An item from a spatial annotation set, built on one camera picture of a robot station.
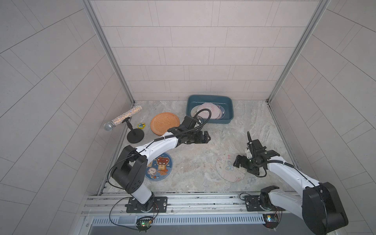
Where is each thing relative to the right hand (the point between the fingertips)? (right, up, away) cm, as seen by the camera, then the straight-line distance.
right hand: (238, 166), depth 84 cm
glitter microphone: (-69, +25, -10) cm, 74 cm away
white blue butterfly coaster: (-8, -1, -2) cm, 8 cm away
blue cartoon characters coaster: (-45, 0, -2) cm, 45 cm away
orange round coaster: (-50, +25, +18) cm, 58 cm away
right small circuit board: (+11, -19, -17) cm, 28 cm away
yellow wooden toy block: (-63, +22, +15) cm, 68 cm away
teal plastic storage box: (-2, +40, +24) cm, 47 cm away
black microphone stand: (-65, +16, +10) cm, 68 cm away
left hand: (-18, +17, -1) cm, 25 cm away
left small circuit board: (-49, -18, -20) cm, 56 cm away
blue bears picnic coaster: (-4, +33, +25) cm, 42 cm away
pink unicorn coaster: (-10, +31, +22) cm, 39 cm away
